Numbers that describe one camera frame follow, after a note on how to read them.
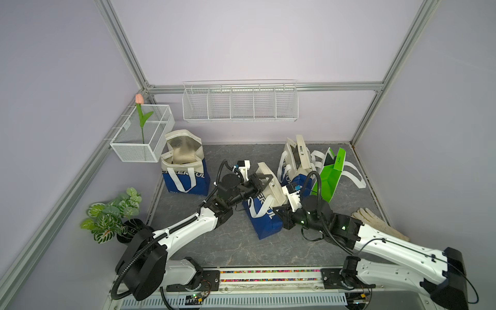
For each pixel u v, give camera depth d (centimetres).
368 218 89
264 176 74
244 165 72
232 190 59
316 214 50
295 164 79
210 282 74
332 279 74
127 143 72
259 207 72
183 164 77
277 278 75
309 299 71
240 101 97
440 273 41
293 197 63
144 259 41
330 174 81
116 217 68
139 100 83
